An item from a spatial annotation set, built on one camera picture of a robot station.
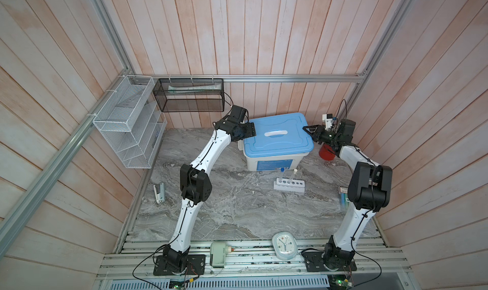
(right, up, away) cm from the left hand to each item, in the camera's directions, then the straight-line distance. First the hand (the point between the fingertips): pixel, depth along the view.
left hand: (250, 134), depth 93 cm
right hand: (+26, +3, -1) cm, 26 cm away
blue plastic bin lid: (+16, 0, -3) cm, 16 cm away
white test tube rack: (+22, -26, 0) cm, 34 cm away
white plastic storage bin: (+11, -15, +2) cm, 19 cm away
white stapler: (-44, -30, -3) cm, 54 cm away
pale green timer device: (-14, -48, -20) cm, 54 cm away
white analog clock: (+13, -47, -17) cm, 52 cm away
